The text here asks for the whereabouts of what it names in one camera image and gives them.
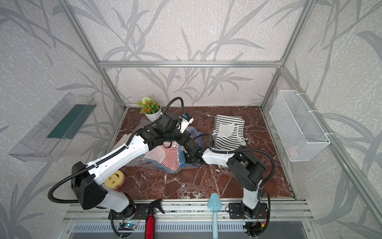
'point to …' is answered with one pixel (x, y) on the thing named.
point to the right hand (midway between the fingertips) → (178, 158)
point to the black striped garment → (229, 132)
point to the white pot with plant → (152, 109)
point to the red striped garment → (167, 154)
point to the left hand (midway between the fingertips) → (191, 135)
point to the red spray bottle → (150, 221)
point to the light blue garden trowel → (215, 204)
